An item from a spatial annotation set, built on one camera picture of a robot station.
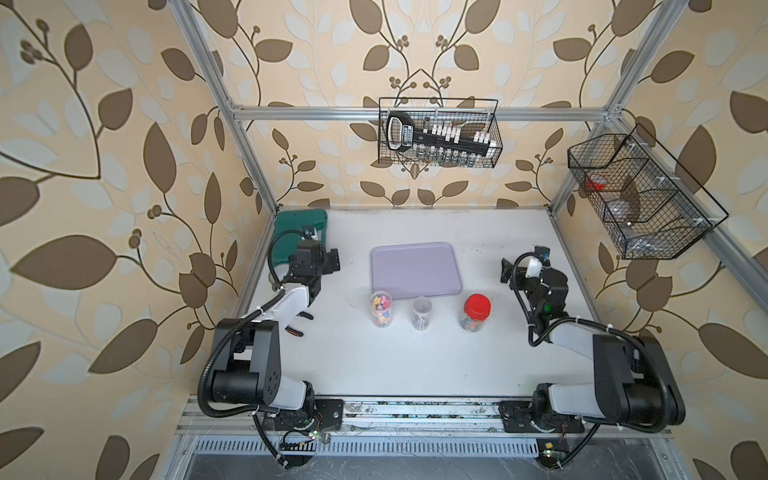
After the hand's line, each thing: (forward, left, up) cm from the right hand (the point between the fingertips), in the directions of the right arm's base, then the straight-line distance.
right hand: (520, 260), depth 90 cm
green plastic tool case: (+3, +67, +14) cm, 69 cm away
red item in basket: (+10, -18, +21) cm, 29 cm away
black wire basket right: (0, -25, +22) cm, 34 cm away
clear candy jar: (-16, +17, -8) cm, 25 cm away
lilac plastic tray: (+6, +31, -12) cm, 34 cm away
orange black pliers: (-15, +69, -11) cm, 72 cm away
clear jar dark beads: (-14, +31, -3) cm, 35 cm away
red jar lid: (-14, +16, 0) cm, 21 cm away
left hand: (+5, +63, +3) cm, 64 cm away
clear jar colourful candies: (-11, +43, -4) cm, 44 cm away
